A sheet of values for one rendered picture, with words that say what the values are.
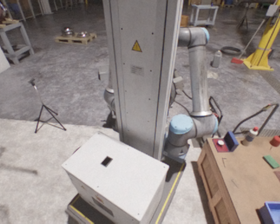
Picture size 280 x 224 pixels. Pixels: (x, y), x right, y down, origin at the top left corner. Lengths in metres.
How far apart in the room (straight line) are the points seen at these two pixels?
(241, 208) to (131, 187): 0.85
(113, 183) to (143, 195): 0.18
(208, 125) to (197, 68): 0.38
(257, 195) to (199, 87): 0.94
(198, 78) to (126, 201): 0.85
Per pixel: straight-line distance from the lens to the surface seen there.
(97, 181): 0.99
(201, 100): 1.15
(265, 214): 1.48
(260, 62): 5.11
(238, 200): 1.50
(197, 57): 1.14
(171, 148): 1.20
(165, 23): 0.70
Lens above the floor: 1.70
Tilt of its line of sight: 40 degrees down
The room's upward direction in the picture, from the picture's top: straight up
